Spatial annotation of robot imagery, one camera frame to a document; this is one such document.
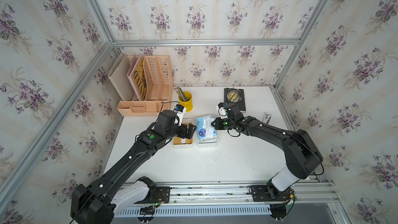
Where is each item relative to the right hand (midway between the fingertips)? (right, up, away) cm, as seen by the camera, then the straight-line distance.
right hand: (213, 123), depth 88 cm
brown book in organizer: (-46, +27, +8) cm, 54 cm away
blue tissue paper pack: (-5, -3, -4) cm, 7 cm away
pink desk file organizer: (-39, +28, +28) cm, 55 cm away
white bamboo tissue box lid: (-20, -12, +3) cm, 24 cm away
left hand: (-12, +1, -12) cm, 17 cm away
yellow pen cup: (-16, +11, +11) cm, 22 cm away
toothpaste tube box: (+37, +2, +13) cm, 39 cm away
